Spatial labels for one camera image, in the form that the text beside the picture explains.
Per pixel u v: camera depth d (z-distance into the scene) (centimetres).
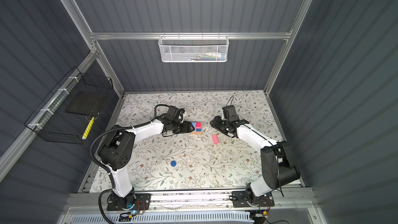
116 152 50
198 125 94
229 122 69
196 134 96
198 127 94
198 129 96
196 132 96
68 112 73
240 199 74
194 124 94
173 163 86
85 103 77
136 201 72
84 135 66
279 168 45
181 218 77
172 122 75
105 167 52
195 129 94
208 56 91
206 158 87
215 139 96
